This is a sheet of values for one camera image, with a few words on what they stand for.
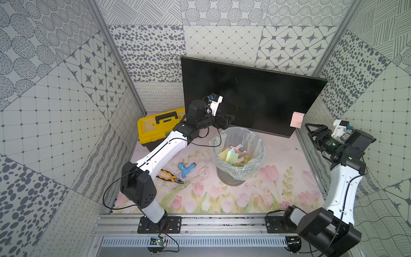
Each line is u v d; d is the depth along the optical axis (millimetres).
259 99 938
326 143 603
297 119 748
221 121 674
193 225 759
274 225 735
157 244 699
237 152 848
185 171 907
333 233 419
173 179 878
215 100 650
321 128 618
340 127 626
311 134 630
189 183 880
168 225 731
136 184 428
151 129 900
